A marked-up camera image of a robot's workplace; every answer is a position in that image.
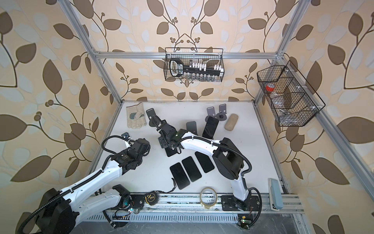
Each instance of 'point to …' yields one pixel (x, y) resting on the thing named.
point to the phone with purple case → (179, 175)
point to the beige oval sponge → (231, 122)
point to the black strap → (172, 190)
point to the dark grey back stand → (155, 121)
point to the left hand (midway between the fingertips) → (137, 144)
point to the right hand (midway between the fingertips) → (166, 139)
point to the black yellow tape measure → (152, 198)
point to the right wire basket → (294, 102)
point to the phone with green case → (191, 169)
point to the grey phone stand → (210, 112)
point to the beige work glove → (136, 117)
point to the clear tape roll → (208, 197)
